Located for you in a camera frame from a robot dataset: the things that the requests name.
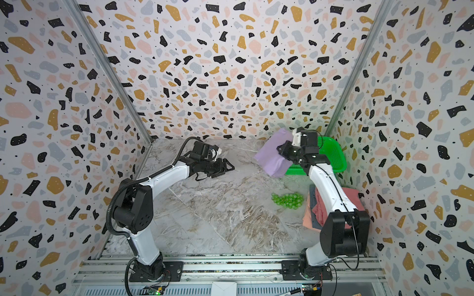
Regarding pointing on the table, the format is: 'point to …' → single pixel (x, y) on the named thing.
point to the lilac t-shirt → (276, 163)
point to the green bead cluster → (291, 200)
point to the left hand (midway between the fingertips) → (231, 166)
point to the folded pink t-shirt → (321, 211)
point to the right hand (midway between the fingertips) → (275, 143)
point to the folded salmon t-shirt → (307, 217)
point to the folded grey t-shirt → (315, 222)
